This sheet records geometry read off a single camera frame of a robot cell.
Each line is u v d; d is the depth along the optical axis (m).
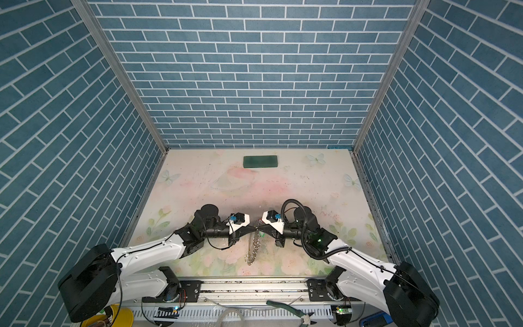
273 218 0.63
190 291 0.74
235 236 0.68
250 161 1.13
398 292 0.40
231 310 0.71
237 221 0.64
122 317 0.68
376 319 0.66
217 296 0.74
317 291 0.74
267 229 0.68
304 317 0.69
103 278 0.41
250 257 0.81
